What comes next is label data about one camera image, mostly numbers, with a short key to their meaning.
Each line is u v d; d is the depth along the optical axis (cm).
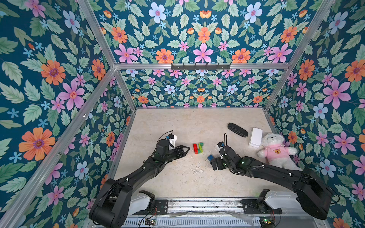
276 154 85
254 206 72
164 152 68
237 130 102
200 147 94
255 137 98
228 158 65
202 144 96
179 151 75
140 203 60
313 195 41
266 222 71
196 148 94
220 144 78
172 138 80
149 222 72
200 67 93
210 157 90
